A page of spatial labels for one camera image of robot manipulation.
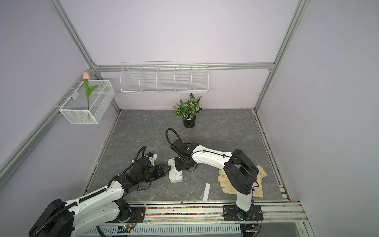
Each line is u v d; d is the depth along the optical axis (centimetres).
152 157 79
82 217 46
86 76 83
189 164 75
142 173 67
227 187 81
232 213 74
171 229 114
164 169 75
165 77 100
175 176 82
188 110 88
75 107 79
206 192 81
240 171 46
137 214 74
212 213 76
